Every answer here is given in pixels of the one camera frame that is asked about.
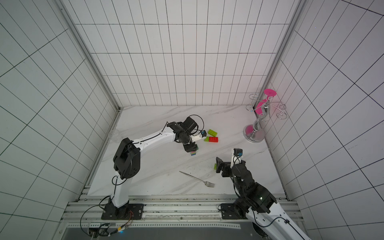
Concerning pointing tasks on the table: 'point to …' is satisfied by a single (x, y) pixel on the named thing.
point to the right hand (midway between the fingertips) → (224, 156)
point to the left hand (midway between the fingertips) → (190, 147)
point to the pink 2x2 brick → (193, 152)
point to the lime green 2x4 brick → (212, 133)
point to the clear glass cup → (114, 136)
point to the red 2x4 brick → (213, 139)
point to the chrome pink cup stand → (253, 133)
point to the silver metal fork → (206, 183)
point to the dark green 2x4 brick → (193, 153)
